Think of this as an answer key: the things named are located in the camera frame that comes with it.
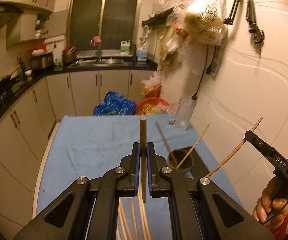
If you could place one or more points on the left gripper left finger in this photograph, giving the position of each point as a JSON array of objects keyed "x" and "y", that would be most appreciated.
[{"x": 87, "y": 209}]

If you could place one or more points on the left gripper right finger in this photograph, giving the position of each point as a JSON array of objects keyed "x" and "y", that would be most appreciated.
[{"x": 198, "y": 208}]

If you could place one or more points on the lower kitchen cabinets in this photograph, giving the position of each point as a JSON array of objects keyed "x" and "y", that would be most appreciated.
[{"x": 26, "y": 125}]

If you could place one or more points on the kitchen cabinets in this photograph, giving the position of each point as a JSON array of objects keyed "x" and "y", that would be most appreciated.
[
  {"x": 26, "y": 125},
  {"x": 38, "y": 21}
]

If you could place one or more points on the kitchen window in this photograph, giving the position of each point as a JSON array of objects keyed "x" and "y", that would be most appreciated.
[{"x": 113, "y": 20}]

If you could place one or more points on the upper kitchen cabinets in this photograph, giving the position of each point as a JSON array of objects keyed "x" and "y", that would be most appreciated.
[{"x": 38, "y": 21}]

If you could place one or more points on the person's right hand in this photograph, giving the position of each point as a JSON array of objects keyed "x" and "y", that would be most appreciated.
[{"x": 266, "y": 204}]

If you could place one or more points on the black utensil holder cup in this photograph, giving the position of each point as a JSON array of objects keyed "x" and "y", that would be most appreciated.
[{"x": 176, "y": 157}]

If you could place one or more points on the blue table cloth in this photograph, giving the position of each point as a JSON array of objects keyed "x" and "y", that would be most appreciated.
[{"x": 89, "y": 146}]

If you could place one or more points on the clear glass pitcher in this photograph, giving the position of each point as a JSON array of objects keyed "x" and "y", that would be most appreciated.
[{"x": 182, "y": 111}]

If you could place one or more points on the blue plastic bag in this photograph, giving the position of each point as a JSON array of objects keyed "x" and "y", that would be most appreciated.
[{"x": 115, "y": 103}]

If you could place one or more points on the red basket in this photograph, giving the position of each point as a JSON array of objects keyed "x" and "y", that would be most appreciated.
[{"x": 152, "y": 105}]

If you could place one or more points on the white plastic bag counter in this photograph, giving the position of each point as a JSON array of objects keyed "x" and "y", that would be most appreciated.
[{"x": 152, "y": 86}]

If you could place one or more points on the black wok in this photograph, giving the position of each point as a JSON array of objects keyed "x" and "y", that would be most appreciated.
[{"x": 5, "y": 81}]

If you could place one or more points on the silver toaster oven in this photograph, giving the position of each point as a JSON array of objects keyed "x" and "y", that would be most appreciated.
[{"x": 42, "y": 61}]

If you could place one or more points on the brown pot by sink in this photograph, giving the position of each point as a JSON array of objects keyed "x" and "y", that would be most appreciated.
[{"x": 69, "y": 55}]

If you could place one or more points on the blue detergent jug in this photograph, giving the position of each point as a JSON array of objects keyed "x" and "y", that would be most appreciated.
[{"x": 142, "y": 54}]

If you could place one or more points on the green detergent jug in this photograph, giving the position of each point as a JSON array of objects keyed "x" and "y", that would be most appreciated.
[{"x": 125, "y": 48}]

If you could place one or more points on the pink cloth on faucet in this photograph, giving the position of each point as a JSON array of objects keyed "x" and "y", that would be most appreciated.
[{"x": 96, "y": 40}]

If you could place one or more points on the hanging bag of goods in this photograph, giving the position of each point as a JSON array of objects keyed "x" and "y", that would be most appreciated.
[{"x": 204, "y": 21}]

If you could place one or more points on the range hood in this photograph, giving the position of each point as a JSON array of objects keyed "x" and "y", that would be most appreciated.
[{"x": 8, "y": 12}]

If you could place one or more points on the black camera clamp arm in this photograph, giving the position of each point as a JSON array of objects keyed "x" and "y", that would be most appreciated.
[{"x": 257, "y": 35}]

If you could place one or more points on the black wall rack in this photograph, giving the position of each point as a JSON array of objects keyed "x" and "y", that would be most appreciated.
[{"x": 157, "y": 19}]

